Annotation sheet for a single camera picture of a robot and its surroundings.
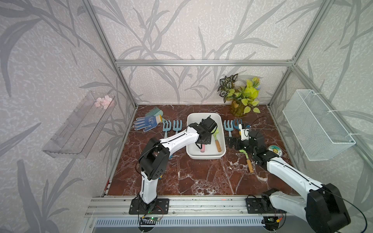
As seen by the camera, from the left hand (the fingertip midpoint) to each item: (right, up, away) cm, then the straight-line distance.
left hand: (206, 140), depth 90 cm
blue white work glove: (-43, +10, +18) cm, 48 cm away
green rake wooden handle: (+5, +4, -1) cm, 7 cm away
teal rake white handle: (-28, +5, +14) cm, 32 cm away
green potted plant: (+26, +27, +7) cm, 38 cm away
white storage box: (+8, -6, +5) cm, 11 cm away
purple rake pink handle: (-3, -5, -4) cm, 7 cm away
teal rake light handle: (+18, +6, +15) cm, 24 cm away
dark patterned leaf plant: (+16, +38, +14) cm, 43 cm away
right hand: (+15, +3, -5) cm, 16 cm away
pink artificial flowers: (-55, +23, -13) cm, 61 cm away
